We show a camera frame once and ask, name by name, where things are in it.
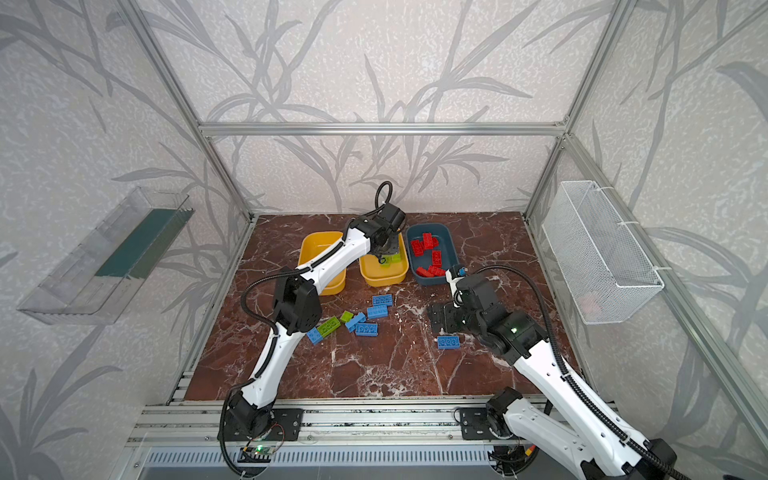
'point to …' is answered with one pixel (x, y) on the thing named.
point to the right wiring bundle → (513, 459)
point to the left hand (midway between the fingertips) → (392, 237)
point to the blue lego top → (386, 299)
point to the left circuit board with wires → (261, 448)
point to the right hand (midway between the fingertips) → (443, 298)
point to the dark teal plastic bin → (442, 232)
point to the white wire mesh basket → (603, 269)
